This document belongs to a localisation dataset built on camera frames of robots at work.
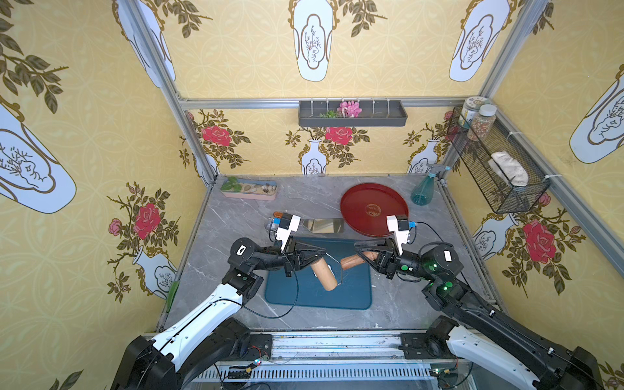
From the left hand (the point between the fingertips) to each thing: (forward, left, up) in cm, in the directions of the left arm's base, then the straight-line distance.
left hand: (321, 249), depth 63 cm
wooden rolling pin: (-5, -1, -3) cm, 6 cm away
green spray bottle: (+39, -49, -26) cm, 68 cm away
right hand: (0, -9, +1) cm, 9 cm away
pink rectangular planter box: (+47, +38, -28) cm, 67 cm away
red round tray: (+35, -23, -30) cm, 52 cm away
